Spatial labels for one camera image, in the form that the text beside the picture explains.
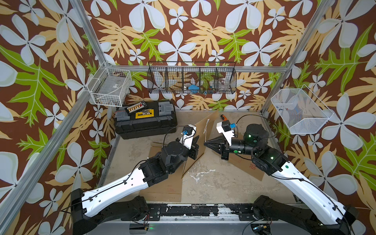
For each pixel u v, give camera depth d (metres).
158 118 0.93
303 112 0.81
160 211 0.75
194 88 0.94
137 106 0.96
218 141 0.56
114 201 0.44
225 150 0.54
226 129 0.50
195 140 0.63
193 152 0.56
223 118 1.13
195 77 0.98
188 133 0.52
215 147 0.58
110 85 0.86
